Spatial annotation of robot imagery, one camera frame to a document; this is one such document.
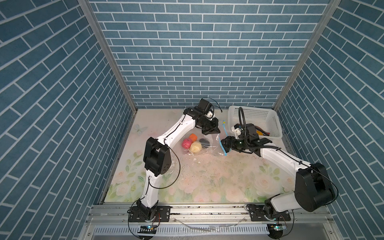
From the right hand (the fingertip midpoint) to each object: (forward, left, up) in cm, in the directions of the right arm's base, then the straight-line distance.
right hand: (223, 142), depth 86 cm
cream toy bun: (0, +16, -8) cm, 18 cm away
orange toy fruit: (+8, +18, -7) cm, 21 cm away
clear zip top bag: (-2, +4, -2) cm, 5 cm away
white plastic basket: (+31, -33, -10) cm, 47 cm away
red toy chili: (+21, -26, -11) cm, 35 cm away
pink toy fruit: (+2, +22, -6) cm, 23 cm away
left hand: (+3, +1, +7) cm, 8 cm away
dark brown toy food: (+4, +11, -8) cm, 14 cm away
